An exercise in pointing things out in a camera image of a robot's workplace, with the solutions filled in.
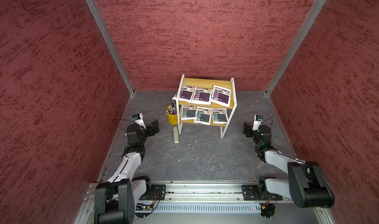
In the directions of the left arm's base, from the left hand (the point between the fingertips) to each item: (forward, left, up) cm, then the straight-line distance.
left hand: (151, 124), depth 87 cm
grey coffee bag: (+6, -23, +5) cm, 24 cm away
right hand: (+3, -61, -3) cm, 61 cm away
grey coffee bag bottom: (+4, -42, +5) cm, 42 cm away
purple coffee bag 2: (+3, -30, +23) cm, 38 cm away
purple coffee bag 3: (+4, -40, +22) cm, 46 cm away
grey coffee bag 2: (+3, -32, +5) cm, 32 cm away
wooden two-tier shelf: (+13, -33, +22) cm, 42 cm away
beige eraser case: (-2, -14, -9) cm, 17 cm away
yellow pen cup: (+6, -12, +5) cm, 15 cm away
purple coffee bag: (+5, -22, +22) cm, 32 cm away
